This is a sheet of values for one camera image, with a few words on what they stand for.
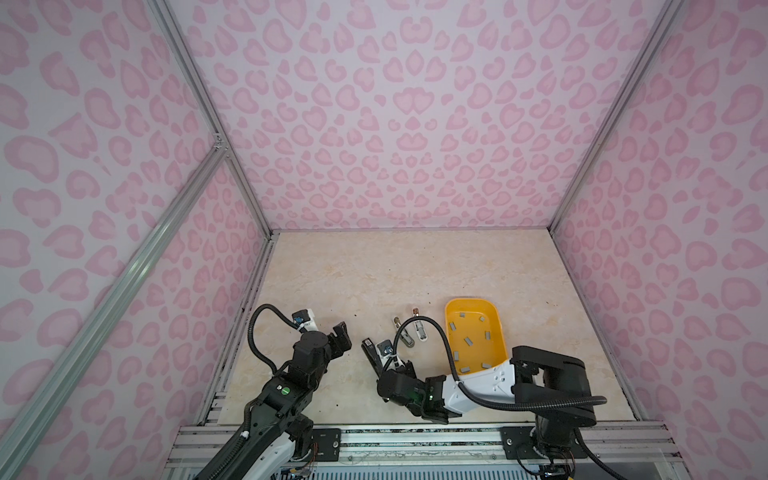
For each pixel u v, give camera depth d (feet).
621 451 2.39
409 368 2.50
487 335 3.03
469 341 2.96
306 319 2.29
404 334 2.97
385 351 2.34
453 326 3.07
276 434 1.73
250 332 1.81
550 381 1.58
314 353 1.94
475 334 3.05
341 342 2.42
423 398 2.04
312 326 2.35
